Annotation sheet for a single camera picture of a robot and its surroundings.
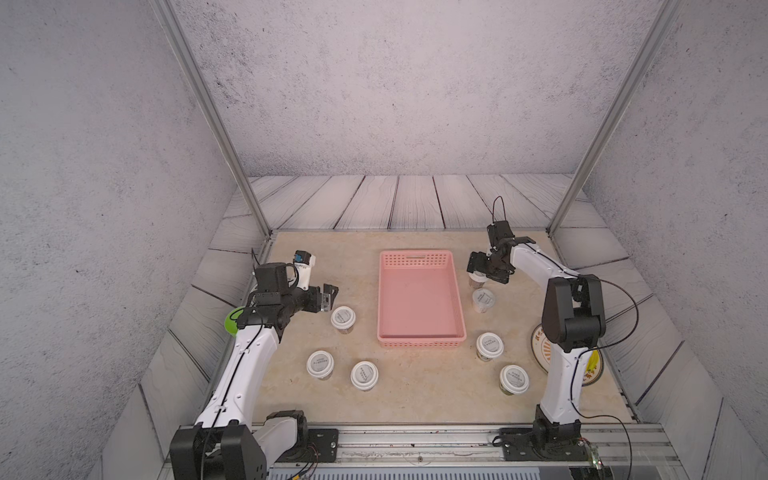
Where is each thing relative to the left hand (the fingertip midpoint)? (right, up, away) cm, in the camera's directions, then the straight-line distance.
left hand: (325, 285), depth 81 cm
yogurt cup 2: (-1, -21, -1) cm, 21 cm away
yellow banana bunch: (+72, -20, 0) cm, 75 cm away
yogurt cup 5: (+47, -6, +14) cm, 49 cm away
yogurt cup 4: (+45, 0, +16) cm, 48 cm away
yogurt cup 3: (+11, -23, -2) cm, 26 cm away
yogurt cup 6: (+45, -17, +2) cm, 48 cm away
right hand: (+47, +3, +19) cm, 51 cm away
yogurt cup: (+4, -10, +8) cm, 13 cm away
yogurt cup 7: (+49, -24, -4) cm, 55 cm away
